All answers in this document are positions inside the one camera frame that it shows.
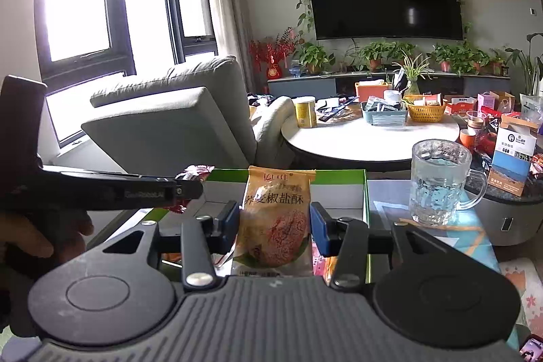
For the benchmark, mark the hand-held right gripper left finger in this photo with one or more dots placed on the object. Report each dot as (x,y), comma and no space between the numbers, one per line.
(232,224)

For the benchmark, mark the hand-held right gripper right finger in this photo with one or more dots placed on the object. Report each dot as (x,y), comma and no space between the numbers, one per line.
(320,228)

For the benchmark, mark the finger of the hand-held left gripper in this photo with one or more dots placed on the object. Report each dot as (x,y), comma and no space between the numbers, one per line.
(191,189)

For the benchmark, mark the small red snack packet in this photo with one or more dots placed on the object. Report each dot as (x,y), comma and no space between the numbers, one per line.
(195,174)

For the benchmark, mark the green cardboard box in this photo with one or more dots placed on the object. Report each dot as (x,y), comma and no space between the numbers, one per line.
(343,196)

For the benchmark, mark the tan biscuit snack packet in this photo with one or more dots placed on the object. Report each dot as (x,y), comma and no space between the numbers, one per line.
(273,226)

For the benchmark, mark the person's left hand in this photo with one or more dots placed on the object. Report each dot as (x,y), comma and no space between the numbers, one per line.
(25,237)

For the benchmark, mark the grey armchair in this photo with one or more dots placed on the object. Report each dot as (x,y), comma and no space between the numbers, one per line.
(169,120)

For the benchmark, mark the yellow can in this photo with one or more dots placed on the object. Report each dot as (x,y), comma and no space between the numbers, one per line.
(305,111)

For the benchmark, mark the glass mug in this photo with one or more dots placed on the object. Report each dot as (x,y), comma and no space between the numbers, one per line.
(437,184)

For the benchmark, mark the blue plastic basket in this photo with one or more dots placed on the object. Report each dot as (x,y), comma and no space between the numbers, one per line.
(384,117)

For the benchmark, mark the dark television cabinet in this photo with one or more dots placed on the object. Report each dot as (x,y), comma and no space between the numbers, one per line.
(305,84)

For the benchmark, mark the orange box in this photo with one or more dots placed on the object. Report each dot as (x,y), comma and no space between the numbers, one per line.
(369,90)

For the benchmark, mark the yellow wicker basket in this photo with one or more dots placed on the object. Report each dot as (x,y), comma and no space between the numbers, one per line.
(424,114)

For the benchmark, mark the red festive decoration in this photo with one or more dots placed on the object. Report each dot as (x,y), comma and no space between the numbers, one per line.
(273,52)

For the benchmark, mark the potted green plant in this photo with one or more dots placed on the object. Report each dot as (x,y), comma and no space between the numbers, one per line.
(481,61)
(445,54)
(314,56)
(403,50)
(373,52)

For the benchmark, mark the orange cup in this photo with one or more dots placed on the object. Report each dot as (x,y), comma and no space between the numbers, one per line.
(468,139)

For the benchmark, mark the spider plant in vase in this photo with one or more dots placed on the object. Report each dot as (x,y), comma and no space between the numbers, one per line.
(412,73)

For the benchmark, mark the red white box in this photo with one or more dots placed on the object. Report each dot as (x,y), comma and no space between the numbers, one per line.
(460,106)

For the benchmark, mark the wide dark framed window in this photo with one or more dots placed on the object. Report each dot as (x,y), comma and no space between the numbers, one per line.
(76,5)

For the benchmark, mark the beige curtain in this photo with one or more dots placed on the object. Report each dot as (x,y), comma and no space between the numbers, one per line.
(229,5)

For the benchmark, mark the dark round side table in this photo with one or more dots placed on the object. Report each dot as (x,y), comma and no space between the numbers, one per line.
(509,218)

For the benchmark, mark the stack of paper cups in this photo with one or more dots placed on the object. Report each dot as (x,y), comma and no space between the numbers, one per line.
(477,119)

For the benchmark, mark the white and blue carton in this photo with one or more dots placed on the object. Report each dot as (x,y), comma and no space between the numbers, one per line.
(511,162)

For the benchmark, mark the floral floor rug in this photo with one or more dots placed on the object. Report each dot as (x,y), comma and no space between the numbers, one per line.
(526,294)

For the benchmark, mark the pink cardboard box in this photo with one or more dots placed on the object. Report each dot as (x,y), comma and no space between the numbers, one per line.
(496,101)

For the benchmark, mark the smartphone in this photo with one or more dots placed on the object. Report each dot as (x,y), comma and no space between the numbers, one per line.
(532,349)

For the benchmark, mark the tall leafy floor plant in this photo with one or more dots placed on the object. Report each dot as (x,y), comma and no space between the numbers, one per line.
(528,65)

